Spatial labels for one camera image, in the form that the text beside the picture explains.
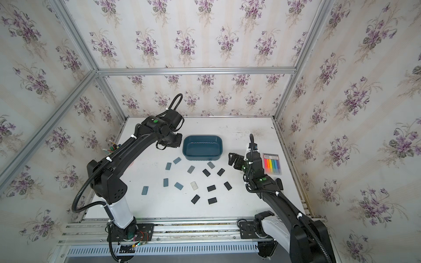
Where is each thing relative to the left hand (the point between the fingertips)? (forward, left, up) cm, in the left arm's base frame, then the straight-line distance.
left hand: (176, 143), depth 83 cm
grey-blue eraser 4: (-15, 0, -19) cm, 24 cm away
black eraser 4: (-15, -28, -19) cm, 36 cm away
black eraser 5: (-22, -10, -19) cm, 30 cm away
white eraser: (-15, -9, -18) cm, 25 cm away
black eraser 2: (-7, -24, -18) cm, 31 cm away
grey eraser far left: (-18, +17, -19) cm, 31 cm away
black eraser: (-7, -15, -18) cm, 25 cm away
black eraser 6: (-23, -19, -18) cm, 35 cm away
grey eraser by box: (-3, -18, -18) cm, 26 cm away
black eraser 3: (-17, -18, -18) cm, 30 cm away
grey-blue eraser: (-13, +7, -18) cm, 24 cm away
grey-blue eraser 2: (-2, +7, -18) cm, 20 cm away
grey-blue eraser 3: (+1, +2, -19) cm, 19 cm away
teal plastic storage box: (+7, -13, -14) cm, 20 cm away
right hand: (-5, -33, -5) cm, 33 cm away
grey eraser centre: (-6, -6, -18) cm, 20 cm away
